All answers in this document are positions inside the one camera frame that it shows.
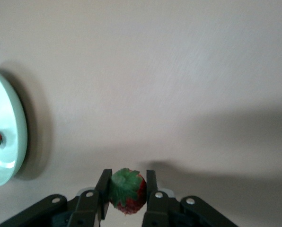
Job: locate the light green round plate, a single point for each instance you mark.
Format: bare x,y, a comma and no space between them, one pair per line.
11,118

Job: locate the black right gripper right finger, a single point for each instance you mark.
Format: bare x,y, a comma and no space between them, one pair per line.
155,208

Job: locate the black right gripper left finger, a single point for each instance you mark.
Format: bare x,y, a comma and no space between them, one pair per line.
103,189

